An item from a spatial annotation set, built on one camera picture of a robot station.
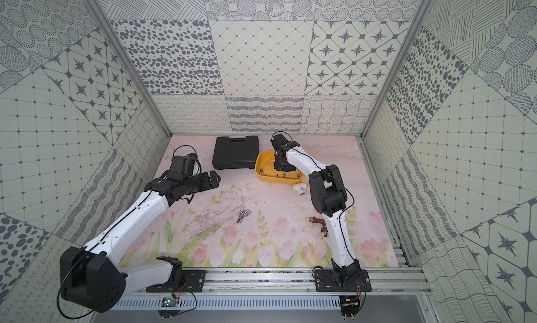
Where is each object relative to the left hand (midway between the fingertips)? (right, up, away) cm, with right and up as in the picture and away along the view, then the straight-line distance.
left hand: (209, 176), depth 83 cm
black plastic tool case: (+5, +9, +22) cm, 24 cm away
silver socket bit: (+12, -18, +8) cm, 22 cm away
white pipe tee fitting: (+39, -7, +13) cm, 41 cm away
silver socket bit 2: (+20, 0, +22) cm, 29 cm away
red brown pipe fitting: (+47, -22, +1) cm, 52 cm away
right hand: (+32, +2, +19) cm, 37 cm away
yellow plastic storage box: (+21, 0, +21) cm, 30 cm away
